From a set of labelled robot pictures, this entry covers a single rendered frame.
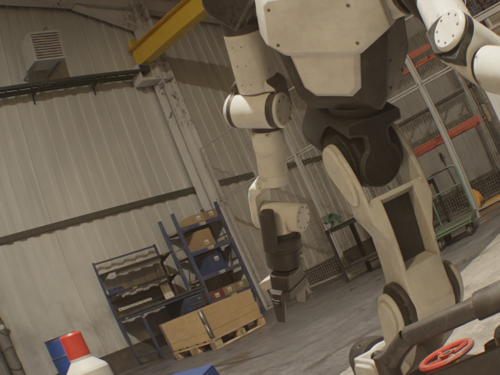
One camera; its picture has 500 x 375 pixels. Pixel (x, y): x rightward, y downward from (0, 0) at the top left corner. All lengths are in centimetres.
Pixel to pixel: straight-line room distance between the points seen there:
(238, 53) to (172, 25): 1061
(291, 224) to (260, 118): 25
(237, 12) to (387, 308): 69
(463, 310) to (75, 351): 46
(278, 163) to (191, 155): 1063
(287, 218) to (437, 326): 89
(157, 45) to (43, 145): 323
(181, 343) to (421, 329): 761
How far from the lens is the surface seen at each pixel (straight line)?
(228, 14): 129
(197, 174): 1201
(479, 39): 88
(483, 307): 59
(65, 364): 863
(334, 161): 131
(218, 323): 798
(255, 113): 135
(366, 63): 117
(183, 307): 1007
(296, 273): 154
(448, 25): 90
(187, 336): 806
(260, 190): 145
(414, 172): 135
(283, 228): 146
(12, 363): 843
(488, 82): 84
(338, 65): 118
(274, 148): 141
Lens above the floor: 68
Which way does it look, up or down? 6 degrees up
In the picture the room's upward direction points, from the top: 24 degrees counter-clockwise
